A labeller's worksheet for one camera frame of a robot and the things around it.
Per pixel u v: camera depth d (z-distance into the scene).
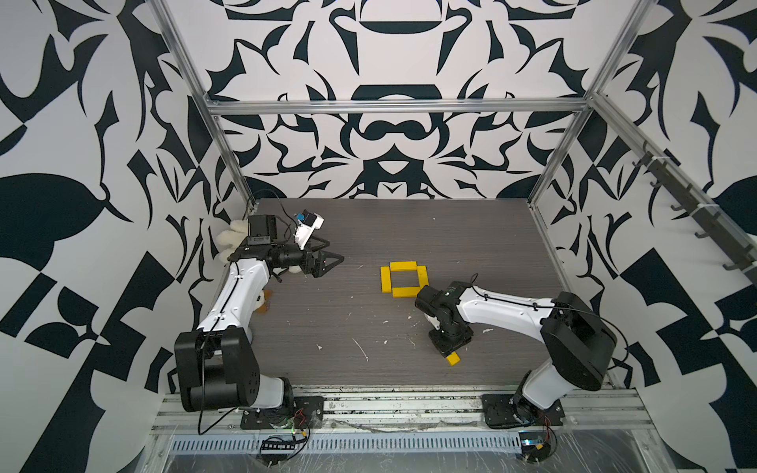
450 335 0.72
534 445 0.71
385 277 0.99
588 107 0.91
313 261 0.71
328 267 0.73
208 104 0.90
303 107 0.93
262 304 0.91
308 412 0.74
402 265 0.99
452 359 0.82
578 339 0.45
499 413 0.73
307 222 0.70
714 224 0.55
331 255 0.73
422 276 0.99
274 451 0.72
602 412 0.76
